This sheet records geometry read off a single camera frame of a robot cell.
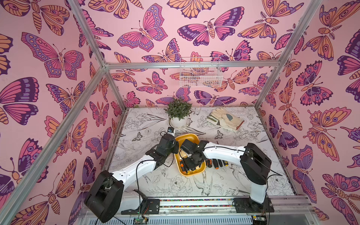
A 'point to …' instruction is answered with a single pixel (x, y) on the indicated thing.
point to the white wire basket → (200, 72)
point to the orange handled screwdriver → (215, 163)
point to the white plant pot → (177, 123)
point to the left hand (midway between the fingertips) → (177, 140)
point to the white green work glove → (218, 121)
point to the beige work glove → (230, 120)
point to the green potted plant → (178, 108)
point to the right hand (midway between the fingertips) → (188, 167)
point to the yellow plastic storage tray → (195, 138)
